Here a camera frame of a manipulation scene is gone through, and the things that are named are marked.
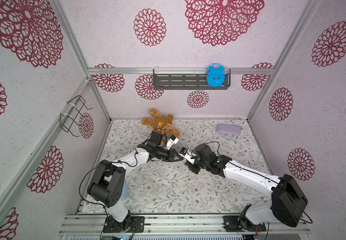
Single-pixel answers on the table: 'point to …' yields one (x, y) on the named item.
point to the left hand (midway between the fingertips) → (182, 160)
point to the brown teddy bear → (163, 124)
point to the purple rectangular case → (233, 128)
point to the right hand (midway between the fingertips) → (184, 159)
